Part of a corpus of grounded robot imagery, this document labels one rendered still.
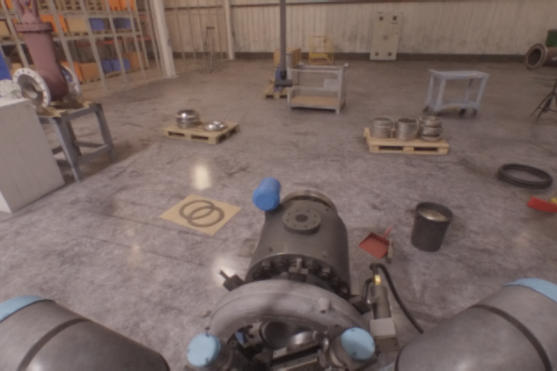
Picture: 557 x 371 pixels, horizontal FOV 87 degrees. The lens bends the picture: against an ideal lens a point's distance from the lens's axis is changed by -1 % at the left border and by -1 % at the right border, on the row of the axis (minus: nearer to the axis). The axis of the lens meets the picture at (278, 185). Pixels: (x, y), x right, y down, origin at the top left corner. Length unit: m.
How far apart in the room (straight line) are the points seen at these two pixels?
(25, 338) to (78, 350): 0.07
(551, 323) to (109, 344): 0.56
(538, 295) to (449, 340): 0.15
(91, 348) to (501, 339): 0.50
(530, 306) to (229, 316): 1.04
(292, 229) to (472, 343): 1.24
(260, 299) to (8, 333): 0.87
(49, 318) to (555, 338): 0.64
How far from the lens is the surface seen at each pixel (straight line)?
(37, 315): 0.54
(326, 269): 1.53
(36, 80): 4.86
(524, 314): 0.52
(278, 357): 1.58
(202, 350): 1.00
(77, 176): 4.91
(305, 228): 1.61
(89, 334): 0.49
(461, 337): 0.48
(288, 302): 1.21
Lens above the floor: 1.90
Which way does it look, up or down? 29 degrees down
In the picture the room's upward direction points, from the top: 1 degrees counter-clockwise
